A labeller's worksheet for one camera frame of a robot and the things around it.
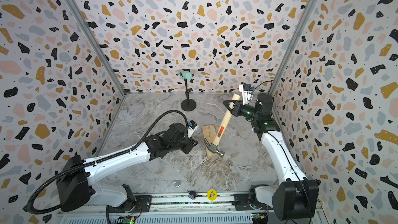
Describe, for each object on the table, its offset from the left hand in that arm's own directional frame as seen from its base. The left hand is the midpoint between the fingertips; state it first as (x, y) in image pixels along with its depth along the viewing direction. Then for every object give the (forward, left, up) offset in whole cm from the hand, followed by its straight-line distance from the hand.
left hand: (198, 139), depth 79 cm
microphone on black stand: (+36, +10, -15) cm, 40 cm away
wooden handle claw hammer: (-3, -8, -2) cm, 9 cm away
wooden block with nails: (+10, -6, -11) cm, 16 cm away
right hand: (+10, -14, +17) cm, 24 cm away
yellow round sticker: (-22, -7, -16) cm, 28 cm away
